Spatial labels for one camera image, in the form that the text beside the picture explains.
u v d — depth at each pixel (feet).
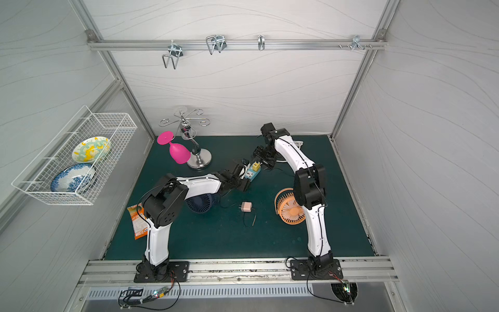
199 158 3.53
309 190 1.88
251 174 3.28
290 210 2.67
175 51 2.57
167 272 2.22
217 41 2.49
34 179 1.82
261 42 2.48
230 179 2.54
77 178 2.06
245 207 2.90
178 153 2.97
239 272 2.46
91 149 2.30
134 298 2.29
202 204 2.75
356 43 2.51
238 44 2.52
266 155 2.73
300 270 2.41
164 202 1.71
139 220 2.77
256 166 3.23
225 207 2.94
